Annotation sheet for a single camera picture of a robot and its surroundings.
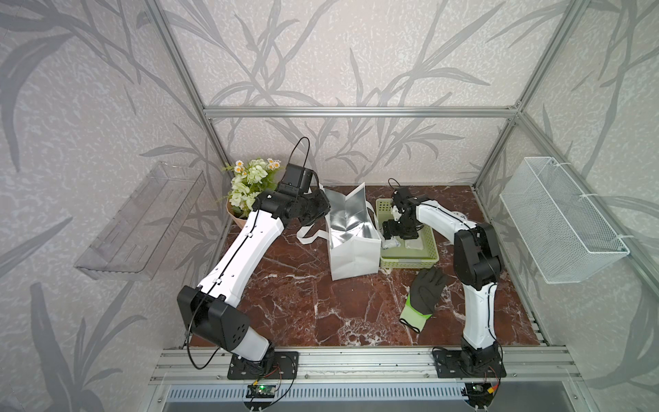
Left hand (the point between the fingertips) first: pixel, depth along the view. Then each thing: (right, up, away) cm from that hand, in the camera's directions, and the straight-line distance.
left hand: (334, 207), depth 76 cm
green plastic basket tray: (+24, -18, +22) cm, 37 cm away
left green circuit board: (-21, -52, -5) cm, 56 cm away
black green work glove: (+30, -31, +11) cm, 44 cm away
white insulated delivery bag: (+7, -11, +28) cm, 31 cm away
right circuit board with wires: (+43, -54, -3) cm, 69 cm away
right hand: (+22, -11, +23) cm, 33 cm away
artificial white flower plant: (-27, +9, +3) cm, 28 cm away
